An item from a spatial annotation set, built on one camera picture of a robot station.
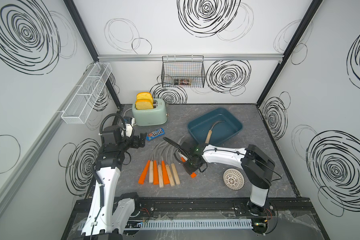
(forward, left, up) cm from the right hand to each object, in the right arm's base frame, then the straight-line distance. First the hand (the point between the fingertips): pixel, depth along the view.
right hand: (189, 169), depth 86 cm
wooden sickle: (+2, +22, 0) cm, 23 cm away
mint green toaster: (+33, +23, +9) cm, 41 cm away
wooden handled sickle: (+26, -14, 0) cm, 30 cm away
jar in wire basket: (+42, +5, +30) cm, 52 cm away
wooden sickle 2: (-4, +16, +1) cm, 16 cm away
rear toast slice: (+40, +31, +21) cm, 55 cm away
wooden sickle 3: (0, +8, 0) cm, 8 cm away
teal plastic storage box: (+33, -29, -1) cm, 44 cm away
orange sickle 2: (-5, +13, +1) cm, 14 cm away
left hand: (+10, +27, +23) cm, 37 cm away
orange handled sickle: (-3, -2, +1) cm, 4 cm away
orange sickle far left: (-6, +26, 0) cm, 27 cm away
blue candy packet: (+24, +24, 0) cm, 34 cm away
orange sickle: (-6, +18, 0) cm, 19 cm away
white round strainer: (-4, -25, -1) cm, 25 cm away
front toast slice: (+34, +29, +19) cm, 48 cm away
